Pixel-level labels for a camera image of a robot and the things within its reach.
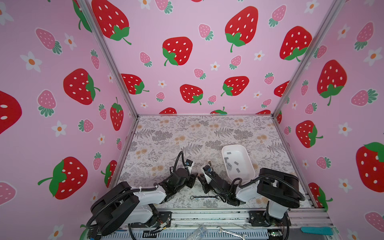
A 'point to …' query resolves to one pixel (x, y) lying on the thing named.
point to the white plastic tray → (239, 154)
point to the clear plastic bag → (199, 234)
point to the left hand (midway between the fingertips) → (195, 172)
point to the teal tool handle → (325, 230)
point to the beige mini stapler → (210, 163)
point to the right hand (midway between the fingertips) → (197, 178)
